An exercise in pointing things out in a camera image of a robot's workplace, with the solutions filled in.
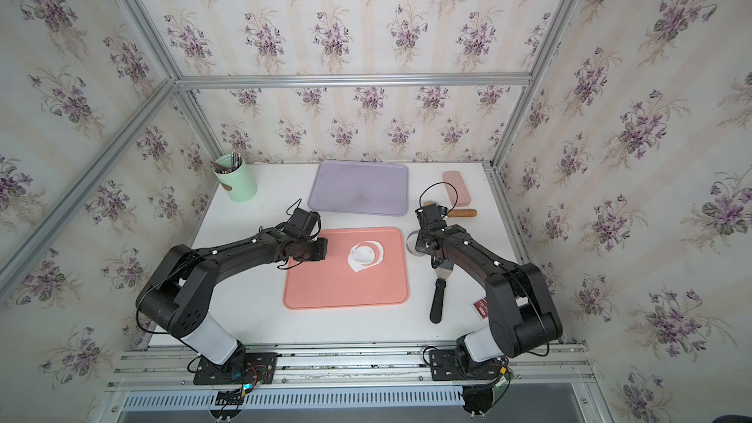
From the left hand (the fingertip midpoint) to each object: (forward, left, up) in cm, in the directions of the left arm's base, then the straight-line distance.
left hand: (329, 253), depth 92 cm
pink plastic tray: (-10, -1, -2) cm, 10 cm away
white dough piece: (0, -11, -1) cm, 12 cm away
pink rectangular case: (+27, -49, -2) cm, 56 cm away
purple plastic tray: (+31, -12, -3) cm, 33 cm away
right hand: (+2, -33, +3) cm, 33 cm away
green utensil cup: (+24, +34, +12) cm, 44 cm away
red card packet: (-17, -45, 0) cm, 48 cm away
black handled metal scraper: (-6, -36, -1) cm, 36 cm away
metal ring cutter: (+2, -25, +2) cm, 25 cm away
